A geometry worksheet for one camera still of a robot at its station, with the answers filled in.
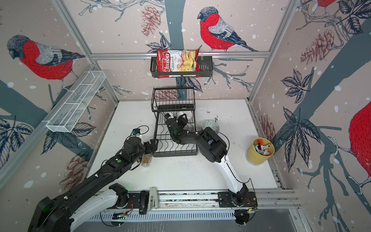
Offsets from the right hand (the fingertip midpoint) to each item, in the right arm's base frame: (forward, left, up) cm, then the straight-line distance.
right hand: (183, 119), depth 100 cm
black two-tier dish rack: (+6, +3, +12) cm, 14 cm away
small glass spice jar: (-29, +20, -2) cm, 35 cm away
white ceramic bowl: (+5, -4, 0) cm, 6 cm away
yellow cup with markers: (-22, -48, -1) cm, 53 cm away
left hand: (-22, +15, +7) cm, 28 cm away
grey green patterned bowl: (-3, -21, -2) cm, 21 cm away
